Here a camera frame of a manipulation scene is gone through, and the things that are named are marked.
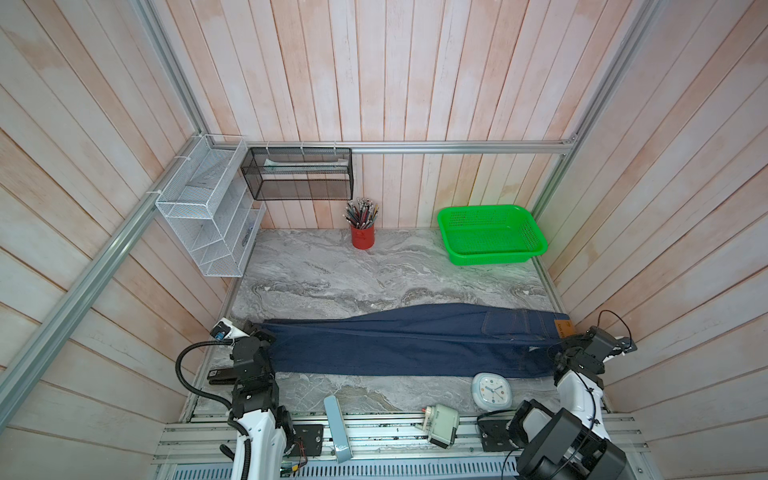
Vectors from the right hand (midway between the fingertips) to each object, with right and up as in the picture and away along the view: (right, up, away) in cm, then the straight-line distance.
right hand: (585, 340), depth 82 cm
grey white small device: (-43, -18, -10) cm, 47 cm away
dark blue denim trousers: (-23, -1, +5) cm, 24 cm away
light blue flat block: (-67, -22, -13) cm, 71 cm away
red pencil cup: (-64, +31, +27) cm, 76 cm away
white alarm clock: (-28, -13, -4) cm, 31 cm away
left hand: (-93, +5, -2) cm, 93 cm away
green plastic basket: (-13, +32, +36) cm, 50 cm away
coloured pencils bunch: (-64, +39, +23) cm, 78 cm away
